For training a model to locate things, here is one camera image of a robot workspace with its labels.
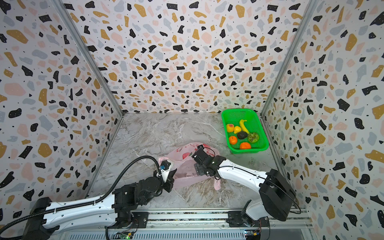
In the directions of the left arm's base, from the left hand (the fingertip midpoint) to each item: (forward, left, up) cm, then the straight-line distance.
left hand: (177, 169), depth 71 cm
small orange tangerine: (+27, -34, -15) cm, 45 cm away
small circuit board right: (-25, -36, -20) cm, 48 cm away
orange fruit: (+22, -41, -15) cm, 49 cm away
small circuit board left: (-24, +25, -19) cm, 39 cm away
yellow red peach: (+37, -33, -15) cm, 52 cm away
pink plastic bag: (+6, -1, -1) cm, 6 cm away
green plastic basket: (+43, -51, -17) cm, 69 cm away
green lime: (+27, -47, -13) cm, 56 cm away
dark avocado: (+31, -41, -15) cm, 53 cm away
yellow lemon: (+36, -38, -16) cm, 55 cm away
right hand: (+8, -12, -10) cm, 18 cm away
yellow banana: (+38, -44, -16) cm, 60 cm away
